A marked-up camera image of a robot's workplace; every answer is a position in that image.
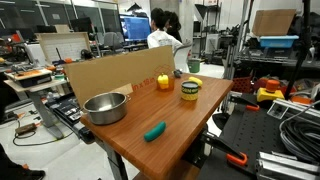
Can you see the blue lit computer monitor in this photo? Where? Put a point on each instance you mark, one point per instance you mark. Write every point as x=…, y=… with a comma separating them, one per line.
x=136, y=28

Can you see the person in white shirt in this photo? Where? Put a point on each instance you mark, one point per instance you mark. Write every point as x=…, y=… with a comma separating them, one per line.
x=161, y=38

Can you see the small grey object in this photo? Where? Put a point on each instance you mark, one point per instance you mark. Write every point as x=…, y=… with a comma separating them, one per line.
x=177, y=73

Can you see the grey table leg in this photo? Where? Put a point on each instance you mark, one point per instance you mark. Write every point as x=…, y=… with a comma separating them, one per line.
x=115, y=161

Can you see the person with black hair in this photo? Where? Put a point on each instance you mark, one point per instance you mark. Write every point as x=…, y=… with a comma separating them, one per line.
x=175, y=25

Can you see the aluminium rail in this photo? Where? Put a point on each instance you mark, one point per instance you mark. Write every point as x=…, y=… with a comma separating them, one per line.
x=300, y=108

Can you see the stacked aluminium extrusions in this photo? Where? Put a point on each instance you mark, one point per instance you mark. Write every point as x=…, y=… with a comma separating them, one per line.
x=286, y=166

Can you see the yellow emergency stop button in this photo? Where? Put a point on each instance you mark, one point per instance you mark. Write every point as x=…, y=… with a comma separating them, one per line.
x=269, y=93

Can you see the green yellow tin can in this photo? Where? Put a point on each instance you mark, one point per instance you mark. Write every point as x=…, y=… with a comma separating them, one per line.
x=190, y=92

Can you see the white office chair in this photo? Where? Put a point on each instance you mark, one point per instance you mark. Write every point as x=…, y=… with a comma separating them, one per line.
x=182, y=55

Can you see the white framed board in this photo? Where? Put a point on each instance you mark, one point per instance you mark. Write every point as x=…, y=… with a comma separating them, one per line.
x=65, y=45

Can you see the yellow toy bell pepper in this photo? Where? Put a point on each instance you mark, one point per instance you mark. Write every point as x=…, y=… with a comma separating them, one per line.
x=163, y=81

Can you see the black white equipment box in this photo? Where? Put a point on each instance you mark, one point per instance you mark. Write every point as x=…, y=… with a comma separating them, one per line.
x=30, y=78

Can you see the black tripod pole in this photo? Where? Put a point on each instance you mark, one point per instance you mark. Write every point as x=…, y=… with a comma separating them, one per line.
x=301, y=43

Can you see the orange translucent cup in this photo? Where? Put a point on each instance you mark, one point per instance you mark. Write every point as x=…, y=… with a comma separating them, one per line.
x=171, y=84

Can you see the grey side table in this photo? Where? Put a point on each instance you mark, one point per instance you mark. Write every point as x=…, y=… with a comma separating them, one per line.
x=41, y=106

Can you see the large cardboard panel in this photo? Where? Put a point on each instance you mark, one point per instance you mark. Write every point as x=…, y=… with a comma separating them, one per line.
x=106, y=71

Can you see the black perforated board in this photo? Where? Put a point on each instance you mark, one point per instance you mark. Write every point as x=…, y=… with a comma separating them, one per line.
x=253, y=133

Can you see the grey office chair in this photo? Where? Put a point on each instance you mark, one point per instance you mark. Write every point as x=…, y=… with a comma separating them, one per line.
x=112, y=41

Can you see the stainless steel pot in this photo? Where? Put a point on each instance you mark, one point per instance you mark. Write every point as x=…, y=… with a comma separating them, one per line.
x=106, y=109

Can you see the black keyboard device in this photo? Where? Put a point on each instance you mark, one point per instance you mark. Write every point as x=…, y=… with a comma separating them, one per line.
x=65, y=108

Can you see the brown cardboard box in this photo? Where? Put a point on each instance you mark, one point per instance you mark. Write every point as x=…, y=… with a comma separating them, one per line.
x=273, y=22

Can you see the green toy cucumber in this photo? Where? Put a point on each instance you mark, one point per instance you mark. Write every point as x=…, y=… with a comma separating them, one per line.
x=155, y=131

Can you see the blue plastic bin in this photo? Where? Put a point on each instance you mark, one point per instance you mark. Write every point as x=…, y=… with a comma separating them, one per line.
x=278, y=41

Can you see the red plastic crate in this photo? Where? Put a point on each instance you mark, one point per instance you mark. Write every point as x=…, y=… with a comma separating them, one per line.
x=241, y=85

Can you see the black table clamp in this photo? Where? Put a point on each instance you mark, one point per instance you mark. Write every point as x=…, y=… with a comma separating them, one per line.
x=86, y=135

